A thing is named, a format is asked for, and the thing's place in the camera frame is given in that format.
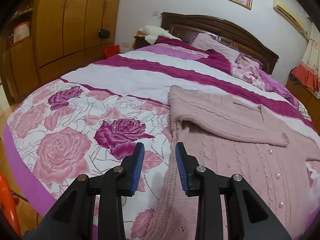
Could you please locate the orange plastic stool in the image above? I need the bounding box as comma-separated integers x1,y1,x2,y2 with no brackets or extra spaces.
1,174,22,237

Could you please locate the light purple pillow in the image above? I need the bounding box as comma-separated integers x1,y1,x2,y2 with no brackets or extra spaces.
190,33,240,62

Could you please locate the small black bag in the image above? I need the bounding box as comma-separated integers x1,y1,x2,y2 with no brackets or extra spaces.
98,29,111,39

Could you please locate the dark wooden nightstand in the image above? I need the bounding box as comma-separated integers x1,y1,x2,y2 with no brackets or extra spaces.
133,36,150,49

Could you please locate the dark wooden headboard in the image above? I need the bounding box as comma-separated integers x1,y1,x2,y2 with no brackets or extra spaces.
161,12,279,74

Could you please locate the floral purple bed quilt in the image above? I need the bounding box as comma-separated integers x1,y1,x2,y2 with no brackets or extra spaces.
4,37,319,239

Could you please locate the wooden wardrobe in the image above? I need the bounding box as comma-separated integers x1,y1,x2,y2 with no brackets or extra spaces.
1,0,120,104

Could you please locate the wall air conditioner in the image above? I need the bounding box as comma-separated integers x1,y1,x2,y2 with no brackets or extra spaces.
273,0,307,36

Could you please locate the white plush toy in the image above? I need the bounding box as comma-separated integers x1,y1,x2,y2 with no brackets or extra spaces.
137,25,181,45

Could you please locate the cream and red curtain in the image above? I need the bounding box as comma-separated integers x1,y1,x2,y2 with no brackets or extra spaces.
292,23,320,93

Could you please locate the pink knitted cardigan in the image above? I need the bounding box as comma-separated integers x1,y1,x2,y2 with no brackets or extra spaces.
145,84,320,240

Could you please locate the red bag on floor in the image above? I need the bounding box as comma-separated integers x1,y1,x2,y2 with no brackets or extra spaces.
103,45,120,59

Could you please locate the wooden drawer cabinet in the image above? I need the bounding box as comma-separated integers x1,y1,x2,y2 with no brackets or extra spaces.
286,76,319,134

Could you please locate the purple ruffled pillow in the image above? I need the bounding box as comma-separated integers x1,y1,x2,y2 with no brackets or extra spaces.
235,53,263,69

